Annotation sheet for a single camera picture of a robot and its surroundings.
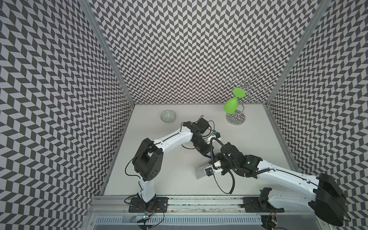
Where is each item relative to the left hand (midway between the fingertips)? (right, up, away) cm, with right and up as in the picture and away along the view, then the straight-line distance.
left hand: (211, 158), depth 76 cm
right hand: (0, -2, +3) cm, 3 cm away
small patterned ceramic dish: (-29, +23, +32) cm, 49 cm away
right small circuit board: (+25, -26, -11) cm, 38 cm away
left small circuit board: (-33, -25, -10) cm, 42 cm away
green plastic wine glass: (+13, +29, +9) cm, 33 cm away
